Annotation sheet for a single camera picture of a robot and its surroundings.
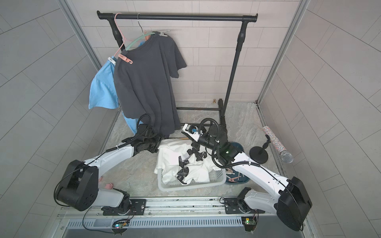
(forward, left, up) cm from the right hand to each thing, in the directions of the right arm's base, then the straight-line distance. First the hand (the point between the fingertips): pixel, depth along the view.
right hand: (184, 130), depth 70 cm
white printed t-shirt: (-7, +11, -20) cm, 24 cm away
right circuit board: (-35, -28, -28) cm, 53 cm away
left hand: (+8, +12, -18) cm, 23 cm away
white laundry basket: (-19, +6, -20) cm, 28 cm away
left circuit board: (-33, +30, -20) cm, 49 cm away
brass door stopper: (+45, -22, -26) cm, 57 cm away
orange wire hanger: (+6, +2, -17) cm, 19 cm away
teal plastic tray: (-15, -23, -25) cm, 38 cm away
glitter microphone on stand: (-4, -41, -23) cm, 48 cm away
